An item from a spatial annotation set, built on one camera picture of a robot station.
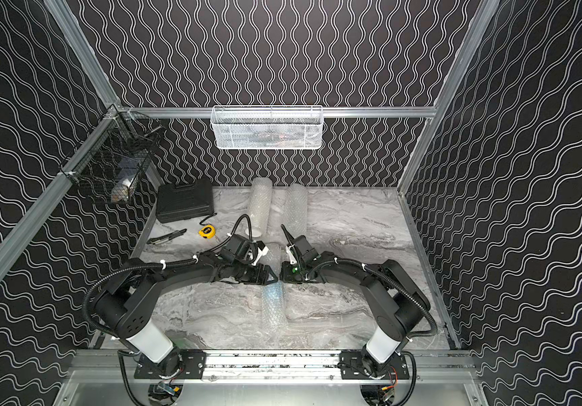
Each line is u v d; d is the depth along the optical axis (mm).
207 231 1030
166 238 1030
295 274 782
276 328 799
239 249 738
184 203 1065
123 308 457
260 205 1033
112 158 928
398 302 462
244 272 776
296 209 1030
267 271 816
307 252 718
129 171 1033
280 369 754
